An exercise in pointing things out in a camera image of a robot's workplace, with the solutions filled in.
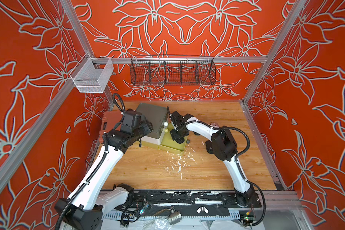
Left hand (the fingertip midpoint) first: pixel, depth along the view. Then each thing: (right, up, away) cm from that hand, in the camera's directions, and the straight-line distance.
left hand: (149, 124), depth 73 cm
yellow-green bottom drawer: (+10, -15, +19) cm, 26 cm away
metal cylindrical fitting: (+13, -43, -8) cm, 46 cm away
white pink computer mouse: (+44, -2, +30) cm, 53 cm away
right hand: (+16, -9, +24) cm, 30 cm away
